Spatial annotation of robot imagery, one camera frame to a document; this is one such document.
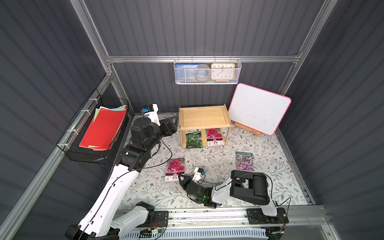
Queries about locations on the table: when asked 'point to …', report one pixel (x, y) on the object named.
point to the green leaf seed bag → (194, 139)
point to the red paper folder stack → (106, 122)
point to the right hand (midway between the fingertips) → (177, 174)
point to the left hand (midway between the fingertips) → (171, 117)
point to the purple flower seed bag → (244, 161)
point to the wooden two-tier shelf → (203, 117)
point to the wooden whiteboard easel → (237, 125)
